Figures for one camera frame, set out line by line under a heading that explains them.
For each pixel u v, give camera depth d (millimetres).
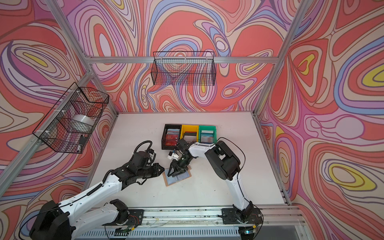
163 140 962
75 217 428
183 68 939
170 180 842
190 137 1034
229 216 733
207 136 1017
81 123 703
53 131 663
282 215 758
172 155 881
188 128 1015
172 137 1015
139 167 629
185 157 815
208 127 1010
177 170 799
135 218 722
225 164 548
